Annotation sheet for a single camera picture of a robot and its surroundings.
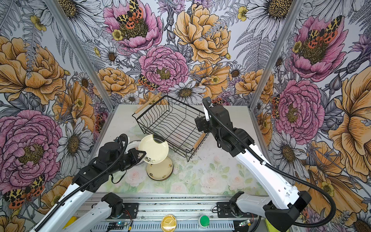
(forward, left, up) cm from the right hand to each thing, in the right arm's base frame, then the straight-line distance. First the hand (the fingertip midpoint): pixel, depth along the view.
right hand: (208, 118), depth 69 cm
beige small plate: (-12, +27, -32) cm, 43 cm away
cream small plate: (-7, +26, -13) cm, 30 cm away
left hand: (-12, +31, -14) cm, 36 cm away
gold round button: (-37, +20, -33) cm, 53 cm away
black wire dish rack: (+26, +21, -31) cm, 46 cm away
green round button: (-37, +3, -25) cm, 45 cm away
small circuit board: (-37, +45, -34) cm, 68 cm away
